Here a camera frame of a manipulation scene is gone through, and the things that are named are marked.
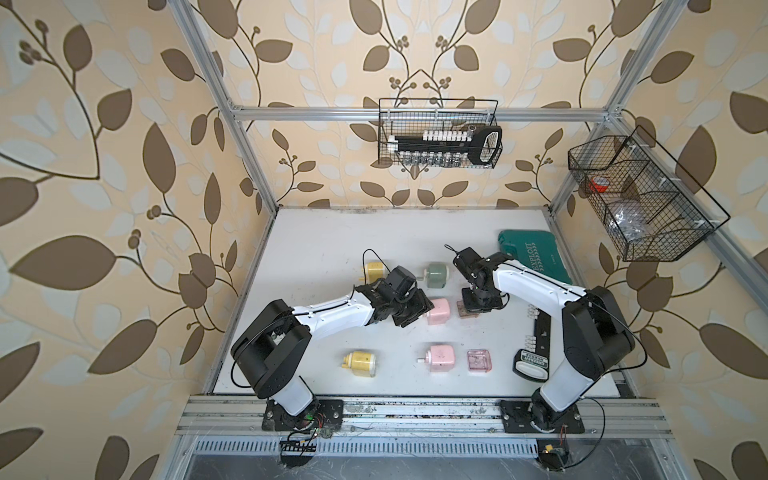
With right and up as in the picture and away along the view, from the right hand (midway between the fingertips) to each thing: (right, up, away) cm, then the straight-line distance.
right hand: (477, 308), depth 89 cm
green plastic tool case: (+25, +17, +13) cm, 33 cm away
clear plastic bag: (+34, +26, -15) cm, 45 cm away
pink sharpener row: (-11, -1, -2) cm, 12 cm away
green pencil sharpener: (-12, +9, +5) cm, 16 cm away
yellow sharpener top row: (-32, +10, +4) cm, 34 cm away
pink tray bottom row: (-1, -14, -5) cm, 15 cm away
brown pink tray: (-5, 0, -7) cm, 8 cm away
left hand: (-15, +2, -5) cm, 16 cm away
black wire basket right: (+39, +26, -15) cm, 49 cm away
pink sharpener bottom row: (-13, -10, -12) cm, 20 cm away
